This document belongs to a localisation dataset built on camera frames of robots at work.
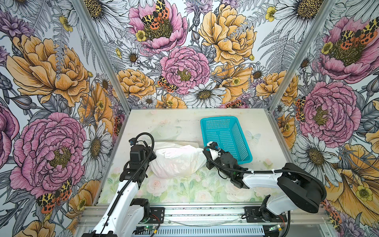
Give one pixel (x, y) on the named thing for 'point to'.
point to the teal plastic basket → (227, 133)
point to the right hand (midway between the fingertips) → (204, 154)
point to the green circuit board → (149, 227)
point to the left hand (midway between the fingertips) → (150, 153)
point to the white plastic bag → (175, 159)
